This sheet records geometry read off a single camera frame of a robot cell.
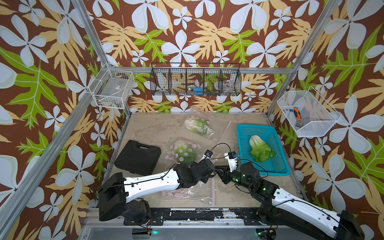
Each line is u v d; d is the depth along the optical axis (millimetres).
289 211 523
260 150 897
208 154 667
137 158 884
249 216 746
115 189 420
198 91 935
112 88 862
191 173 566
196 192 826
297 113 846
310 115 815
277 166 873
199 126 1026
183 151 862
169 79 960
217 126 1097
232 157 664
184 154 844
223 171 686
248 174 569
